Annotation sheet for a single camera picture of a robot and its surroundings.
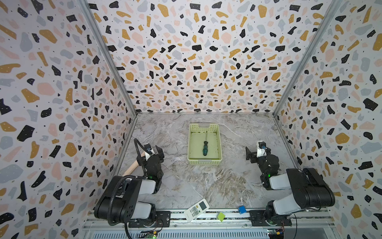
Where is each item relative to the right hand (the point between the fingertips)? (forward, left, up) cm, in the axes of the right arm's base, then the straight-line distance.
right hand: (256, 146), depth 90 cm
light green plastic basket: (+15, +37, -10) cm, 41 cm away
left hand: (-5, +63, +3) cm, 64 cm away
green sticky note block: (-36, +23, -10) cm, 44 cm away
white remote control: (-35, +36, -8) cm, 51 cm away
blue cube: (-33, +11, -11) cm, 36 cm away
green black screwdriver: (+1, +31, -7) cm, 32 cm away
